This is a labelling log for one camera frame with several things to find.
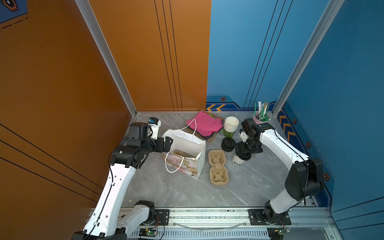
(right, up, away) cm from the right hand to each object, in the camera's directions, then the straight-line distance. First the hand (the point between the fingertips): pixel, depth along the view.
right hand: (242, 152), depth 85 cm
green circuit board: (-50, -36, -14) cm, 63 cm away
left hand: (-42, +10, -13) cm, 46 cm away
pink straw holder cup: (+17, +21, +16) cm, 31 cm away
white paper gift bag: (-32, -2, +6) cm, 33 cm away
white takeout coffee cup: (-3, -5, +2) cm, 6 cm away
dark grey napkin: (-23, +8, +12) cm, 27 cm away
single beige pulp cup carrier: (-37, -2, +6) cm, 37 cm away
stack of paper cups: (-4, +16, +11) cm, 20 cm away
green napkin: (-15, +22, +27) cm, 38 cm away
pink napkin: (-20, +17, +24) cm, 36 cm away
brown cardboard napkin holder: (-17, +6, +14) cm, 23 cm away
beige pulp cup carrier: (-13, -13, +1) cm, 19 cm away
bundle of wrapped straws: (+17, +24, +11) cm, 32 cm away
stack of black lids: (-6, +3, +11) cm, 13 cm away
